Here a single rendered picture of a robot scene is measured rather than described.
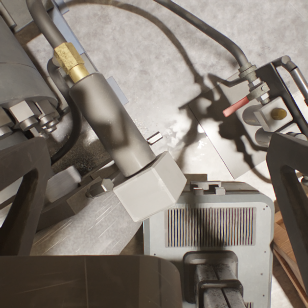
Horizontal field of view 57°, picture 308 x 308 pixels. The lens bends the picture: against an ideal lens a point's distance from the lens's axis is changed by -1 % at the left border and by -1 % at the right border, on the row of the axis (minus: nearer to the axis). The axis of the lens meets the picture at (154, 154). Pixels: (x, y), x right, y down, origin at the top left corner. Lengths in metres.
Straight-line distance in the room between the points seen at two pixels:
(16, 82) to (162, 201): 0.40
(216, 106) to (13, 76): 0.92
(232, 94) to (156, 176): 0.93
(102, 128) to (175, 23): 0.94
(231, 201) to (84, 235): 0.76
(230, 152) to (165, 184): 0.89
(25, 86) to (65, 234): 0.35
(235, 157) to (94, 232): 0.99
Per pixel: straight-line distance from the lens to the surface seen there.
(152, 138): 0.75
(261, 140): 1.09
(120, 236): 0.56
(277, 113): 0.91
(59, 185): 0.69
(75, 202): 0.47
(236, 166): 1.39
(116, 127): 0.53
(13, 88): 0.67
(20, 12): 1.22
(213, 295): 1.03
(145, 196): 0.53
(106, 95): 0.54
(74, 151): 1.37
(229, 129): 1.37
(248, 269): 1.28
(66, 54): 0.57
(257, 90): 0.91
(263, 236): 1.24
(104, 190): 0.43
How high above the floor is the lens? 1.32
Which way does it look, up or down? 83 degrees down
